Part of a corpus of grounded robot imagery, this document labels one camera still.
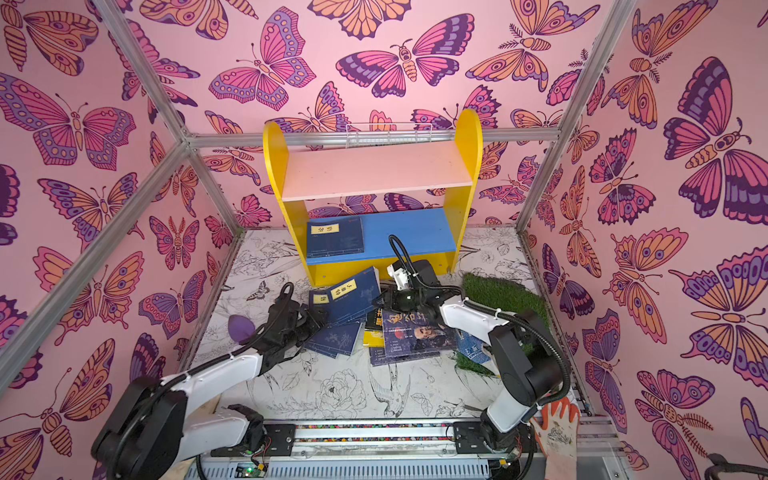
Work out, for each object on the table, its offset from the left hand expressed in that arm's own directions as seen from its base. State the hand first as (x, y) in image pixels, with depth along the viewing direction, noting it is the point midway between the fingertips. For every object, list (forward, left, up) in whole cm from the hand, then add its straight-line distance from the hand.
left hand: (329, 313), depth 88 cm
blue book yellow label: (+24, -1, +8) cm, 25 cm away
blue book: (+5, -4, 0) cm, 7 cm away
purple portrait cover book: (-5, -23, -2) cm, 24 cm away
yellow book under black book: (-6, -13, -5) cm, 15 cm away
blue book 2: (-7, -2, -5) cm, 8 cm away
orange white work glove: (-29, -59, -6) cm, 66 cm away
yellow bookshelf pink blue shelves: (+47, -27, +7) cm, 55 cm away
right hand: (+1, -13, +5) cm, 14 cm away
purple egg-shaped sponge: (-1, +30, -9) cm, 32 cm away
